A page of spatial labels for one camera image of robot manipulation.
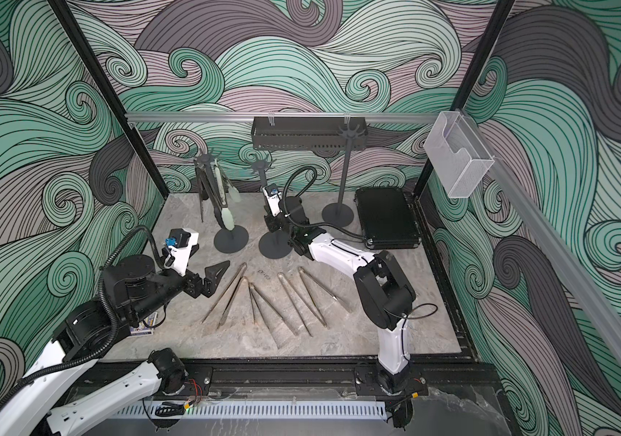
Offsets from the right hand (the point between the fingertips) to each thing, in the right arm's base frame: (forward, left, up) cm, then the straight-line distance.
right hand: (266, 205), depth 87 cm
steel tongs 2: (-22, -18, -23) cm, 36 cm away
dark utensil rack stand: (-1, 0, -22) cm, 22 cm away
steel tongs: (-32, -4, -23) cm, 40 cm away
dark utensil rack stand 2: (+13, -27, -21) cm, 37 cm away
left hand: (-25, +9, +11) cm, 29 cm away
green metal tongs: (-1, +13, +9) cm, 16 cm away
